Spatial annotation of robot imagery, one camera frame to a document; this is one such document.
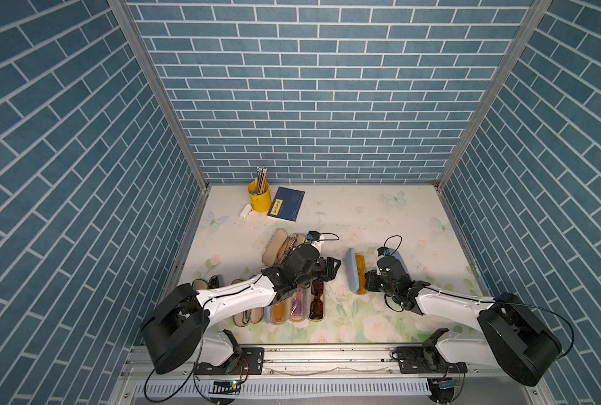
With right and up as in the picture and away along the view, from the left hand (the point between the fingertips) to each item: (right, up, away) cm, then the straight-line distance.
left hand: (341, 266), depth 80 cm
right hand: (+10, -6, +10) cm, 16 cm away
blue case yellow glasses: (+6, -1, +6) cm, 8 cm away
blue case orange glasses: (-21, -15, 0) cm, 26 cm away
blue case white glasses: (+17, +4, -1) cm, 17 cm away
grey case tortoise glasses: (-8, -13, +3) cm, 15 cm away
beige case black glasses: (-49, -8, +7) cm, 50 cm away
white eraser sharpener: (-38, +17, +28) cm, 50 cm away
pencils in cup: (-30, +33, +22) cm, 50 cm away
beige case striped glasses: (-22, +4, +16) cm, 28 cm away
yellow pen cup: (-32, +21, +25) cm, 45 cm away
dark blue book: (-21, +20, +32) cm, 43 cm away
